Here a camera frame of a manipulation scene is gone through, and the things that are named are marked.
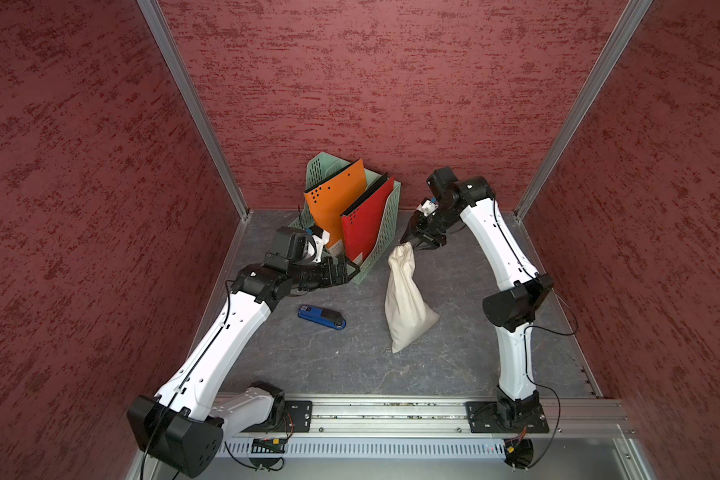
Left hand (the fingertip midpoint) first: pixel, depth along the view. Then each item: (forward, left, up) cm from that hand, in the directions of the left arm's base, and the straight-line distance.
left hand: (344, 279), depth 72 cm
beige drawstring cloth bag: (-2, -17, -12) cm, 21 cm away
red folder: (+18, -3, +3) cm, 18 cm away
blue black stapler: (0, +8, -21) cm, 22 cm away
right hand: (+11, -16, -1) cm, 20 cm away
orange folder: (+27, +5, +3) cm, 28 cm away
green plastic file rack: (+31, -7, +5) cm, 33 cm away
